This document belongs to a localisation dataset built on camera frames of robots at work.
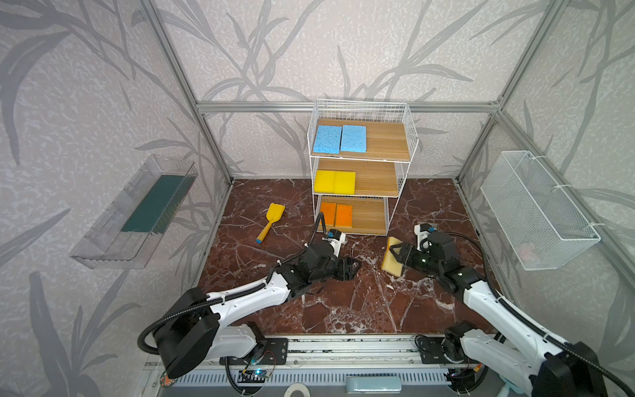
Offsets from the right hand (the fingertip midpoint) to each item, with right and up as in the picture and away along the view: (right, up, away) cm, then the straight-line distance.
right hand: (394, 242), depth 83 cm
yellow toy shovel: (-47, +8, +24) cm, 54 cm away
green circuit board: (-45, -38, -11) cm, 60 cm away
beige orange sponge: (-16, +8, +20) cm, 27 cm away
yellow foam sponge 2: (-17, +20, 0) cm, 26 cm away
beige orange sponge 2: (-2, -6, -4) cm, 8 cm away
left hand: (-12, -4, -5) cm, 14 cm away
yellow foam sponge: (-24, +21, +1) cm, 32 cm away
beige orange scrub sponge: (-23, +10, +23) cm, 34 cm away
